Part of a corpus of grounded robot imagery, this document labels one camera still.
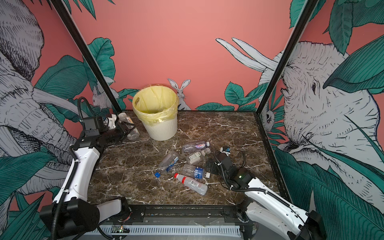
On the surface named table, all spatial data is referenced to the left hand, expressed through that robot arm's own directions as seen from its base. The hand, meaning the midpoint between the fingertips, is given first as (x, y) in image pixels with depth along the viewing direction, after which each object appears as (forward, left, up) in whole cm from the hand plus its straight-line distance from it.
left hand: (133, 125), depth 75 cm
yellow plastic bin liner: (+29, -5, -13) cm, 32 cm away
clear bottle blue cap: (-7, -17, -27) cm, 33 cm away
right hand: (-15, -40, -14) cm, 45 cm away
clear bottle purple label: (0, -28, -24) cm, 37 cm away
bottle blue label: (-4, -1, -2) cm, 5 cm away
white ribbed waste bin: (+8, -12, -18) cm, 23 cm away
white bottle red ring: (-24, -30, -23) cm, 45 cm away
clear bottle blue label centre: (-17, -32, -22) cm, 43 cm away
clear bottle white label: (-8, -32, -23) cm, 40 cm away
